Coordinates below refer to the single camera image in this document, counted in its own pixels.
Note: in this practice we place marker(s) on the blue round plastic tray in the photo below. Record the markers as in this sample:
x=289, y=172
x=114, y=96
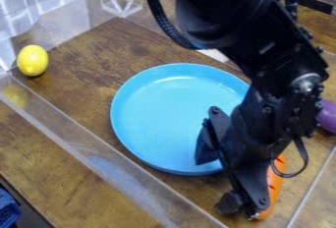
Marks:
x=158, y=109

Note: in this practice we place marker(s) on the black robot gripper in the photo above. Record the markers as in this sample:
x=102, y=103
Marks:
x=248, y=138

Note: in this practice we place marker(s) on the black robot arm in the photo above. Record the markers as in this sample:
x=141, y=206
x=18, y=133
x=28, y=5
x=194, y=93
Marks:
x=256, y=34

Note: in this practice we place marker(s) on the purple toy eggplant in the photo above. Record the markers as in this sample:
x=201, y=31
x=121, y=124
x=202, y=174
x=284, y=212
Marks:
x=326, y=116

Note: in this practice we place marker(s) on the orange toy carrot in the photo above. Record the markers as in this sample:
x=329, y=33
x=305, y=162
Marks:
x=274, y=185

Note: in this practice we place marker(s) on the yellow toy lemon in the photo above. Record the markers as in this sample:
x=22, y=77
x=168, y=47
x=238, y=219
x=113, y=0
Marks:
x=32, y=60

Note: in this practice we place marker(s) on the clear acrylic barrier wall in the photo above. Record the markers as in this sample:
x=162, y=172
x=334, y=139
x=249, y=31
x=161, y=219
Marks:
x=60, y=155

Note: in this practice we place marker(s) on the blue object at corner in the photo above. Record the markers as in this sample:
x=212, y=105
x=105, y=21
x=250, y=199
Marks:
x=9, y=210

